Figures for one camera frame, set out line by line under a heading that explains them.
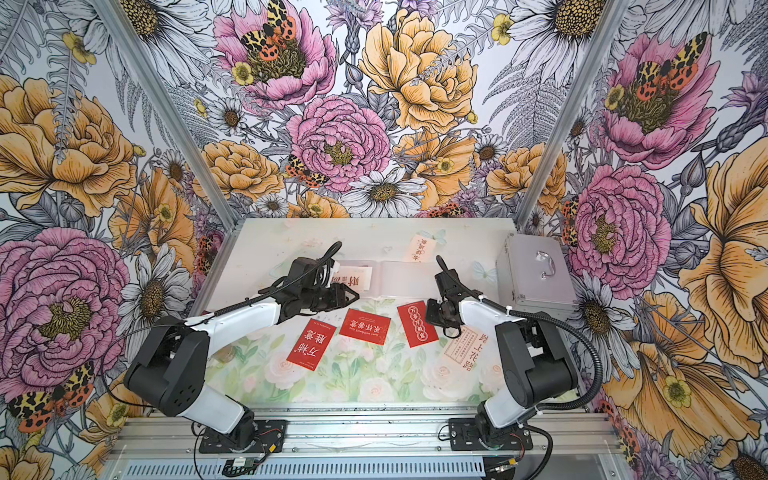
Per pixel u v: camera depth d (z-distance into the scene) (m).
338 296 0.78
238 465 0.72
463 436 0.74
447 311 0.69
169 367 0.45
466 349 0.89
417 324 0.94
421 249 1.15
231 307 0.55
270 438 0.74
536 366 0.46
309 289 0.76
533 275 0.90
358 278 1.03
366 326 0.94
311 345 0.89
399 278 1.05
